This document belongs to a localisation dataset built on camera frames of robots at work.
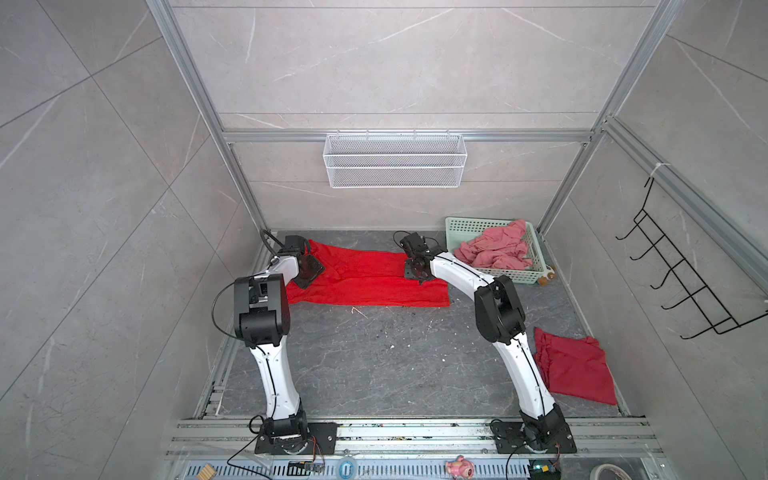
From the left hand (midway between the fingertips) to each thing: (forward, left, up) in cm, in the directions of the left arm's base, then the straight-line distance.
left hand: (316, 265), depth 105 cm
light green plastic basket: (+17, -56, 0) cm, 58 cm away
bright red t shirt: (-4, -18, -4) cm, 19 cm away
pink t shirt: (+5, -70, +1) cm, 70 cm away
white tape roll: (-63, -72, 0) cm, 95 cm away
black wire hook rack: (-37, -91, +29) cm, 103 cm away
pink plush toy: (-61, -40, +1) cm, 73 cm away
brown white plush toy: (-7, -83, 0) cm, 83 cm away
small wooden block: (-59, +19, -2) cm, 62 cm away
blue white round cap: (-60, -14, -3) cm, 61 cm away
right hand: (-2, -35, -1) cm, 35 cm away
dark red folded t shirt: (-39, -77, +1) cm, 86 cm away
